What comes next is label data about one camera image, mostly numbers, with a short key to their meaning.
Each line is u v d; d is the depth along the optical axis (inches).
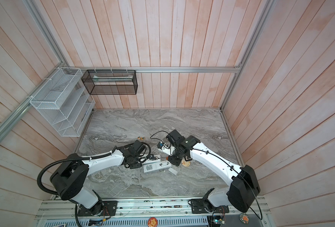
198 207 28.8
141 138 39.7
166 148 27.5
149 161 31.9
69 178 17.4
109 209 28.8
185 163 34.7
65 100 28.8
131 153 26.5
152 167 33.8
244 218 27.6
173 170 34.0
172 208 29.1
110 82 41.4
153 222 27.5
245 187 15.8
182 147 22.0
